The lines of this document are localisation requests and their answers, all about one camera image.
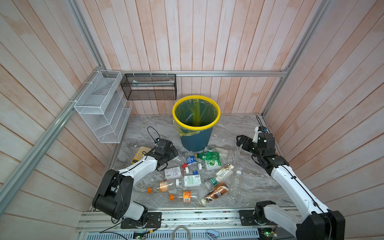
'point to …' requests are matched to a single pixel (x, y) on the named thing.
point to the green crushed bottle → (209, 156)
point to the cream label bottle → (221, 174)
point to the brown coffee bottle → (219, 190)
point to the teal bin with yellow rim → (197, 142)
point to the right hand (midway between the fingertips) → (243, 138)
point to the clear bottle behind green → (222, 152)
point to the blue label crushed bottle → (192, 165)
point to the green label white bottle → (192, 180)
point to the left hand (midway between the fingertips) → (171, 156)
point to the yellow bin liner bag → (194, 112)
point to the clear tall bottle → (236, 186)
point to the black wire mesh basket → (149, 86)
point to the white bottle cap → (200, 166)
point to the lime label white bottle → (211, 165)
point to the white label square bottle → (173, 173)
